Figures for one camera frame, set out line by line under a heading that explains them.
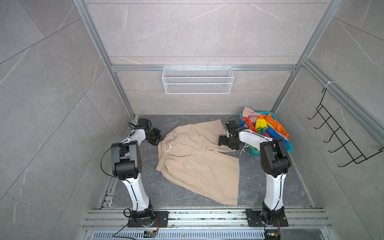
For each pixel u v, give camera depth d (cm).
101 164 48
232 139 80
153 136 87
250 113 105
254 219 73
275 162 54
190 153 98
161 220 73
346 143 62
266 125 104
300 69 90
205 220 75
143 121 81
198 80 101
